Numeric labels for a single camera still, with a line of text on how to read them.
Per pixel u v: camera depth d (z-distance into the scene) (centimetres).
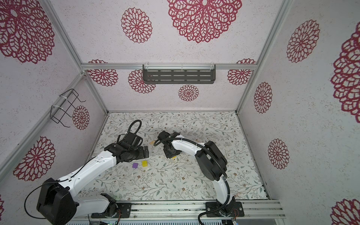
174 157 84
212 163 51
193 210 77
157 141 83
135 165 90
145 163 90
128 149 62
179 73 94
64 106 78
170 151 78
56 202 39
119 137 73
